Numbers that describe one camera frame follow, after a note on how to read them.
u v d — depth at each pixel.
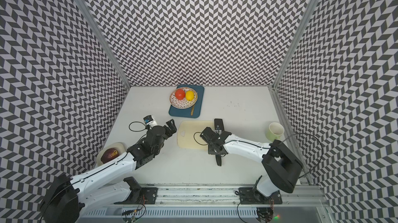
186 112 1.03
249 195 0.73
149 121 0.69
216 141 0.62
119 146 0.88
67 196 0.39
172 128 0.74
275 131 0.87
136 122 0.59
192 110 1.05
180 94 1.08
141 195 0.67
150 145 0.60
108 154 0.79
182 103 1.08
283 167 0.43
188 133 0.96
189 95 1.08
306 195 0.76
